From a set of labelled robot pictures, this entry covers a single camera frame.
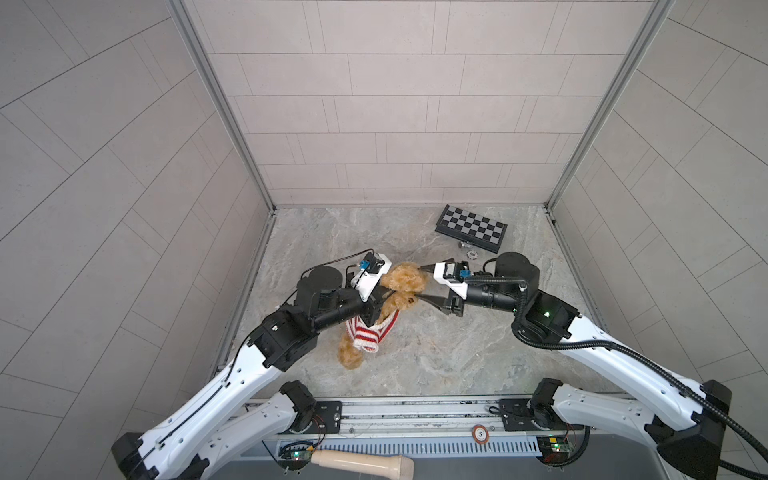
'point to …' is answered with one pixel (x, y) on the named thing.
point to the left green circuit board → (295, 454)
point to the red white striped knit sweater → (368, 338)
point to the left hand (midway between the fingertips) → (400, 286)
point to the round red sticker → (481, 433)
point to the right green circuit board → (553, 450)
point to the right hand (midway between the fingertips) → (421, 284)
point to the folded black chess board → (472, 228)
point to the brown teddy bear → (404, 282)
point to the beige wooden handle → (398, 467)
